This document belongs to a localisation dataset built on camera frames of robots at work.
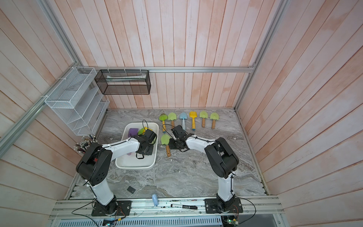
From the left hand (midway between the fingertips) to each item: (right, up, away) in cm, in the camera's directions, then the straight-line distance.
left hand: (146, 152), depth 94 cm
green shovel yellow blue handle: (-6, +14, +12) cm, 19 cm away
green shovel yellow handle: (+10, +25, +19) cm, 33 cm away
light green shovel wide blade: (+12, +7, +6) cm, 16 cm away
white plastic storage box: (-8, -5, -7) cm, 12 cm away
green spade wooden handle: (+52, +26, +20) cm, 61 cm away
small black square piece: (-5, -19, -15) cm, 24 cm away
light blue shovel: (+26, +26, +20) cm, 42 cm away
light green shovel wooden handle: (+43, +27, +20) cm, 54 cm away
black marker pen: (+25, -24, -21) cm, 41 cm away
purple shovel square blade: (-12, +13, +9) cm, 20 cm away
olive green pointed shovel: (+17, +25, +20) cm, 36 cm away
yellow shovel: (+34, +27, +20) cm, 48 cm away
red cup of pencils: (-32, +7, -18) cm, 37 cm away
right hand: (+16, +5, +2) cm, 17 cm away
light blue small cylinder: (+9, -21, -20) cm, 31 cm away
